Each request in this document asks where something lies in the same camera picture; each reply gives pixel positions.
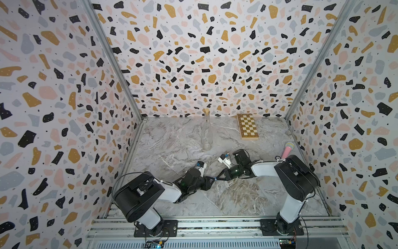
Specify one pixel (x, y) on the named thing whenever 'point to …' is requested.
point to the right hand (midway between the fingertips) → (218, 178)
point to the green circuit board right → (290, 241)
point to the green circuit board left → (154, 244)
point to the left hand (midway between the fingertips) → (215, 179)
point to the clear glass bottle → (207, 132)
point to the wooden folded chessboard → (247, 126)
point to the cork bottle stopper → (206, 111)
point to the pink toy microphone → (289, 147)
